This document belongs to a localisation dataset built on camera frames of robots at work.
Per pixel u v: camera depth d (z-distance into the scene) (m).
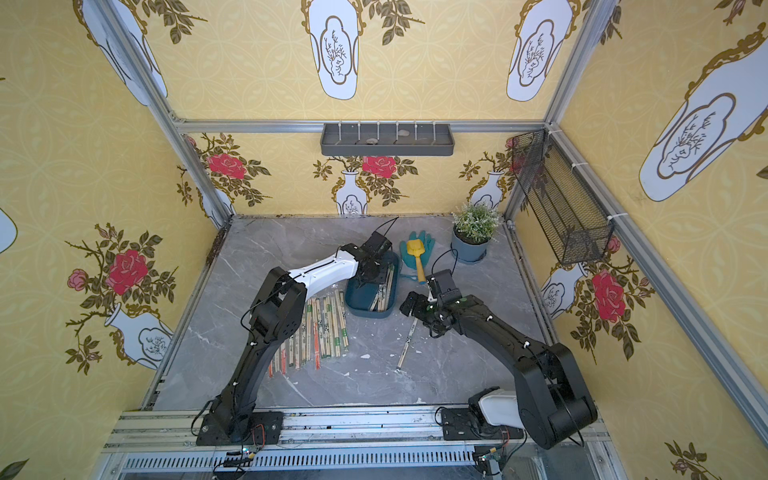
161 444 0.73
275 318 0.58
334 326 0.91
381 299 0.96
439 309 0.67
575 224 0.83
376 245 0.83
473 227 0.97
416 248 1.10
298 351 0.86
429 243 1.11
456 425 0.74
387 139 0.92
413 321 0.92
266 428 0.73
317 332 0.90
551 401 0.42
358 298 0.99
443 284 0.69
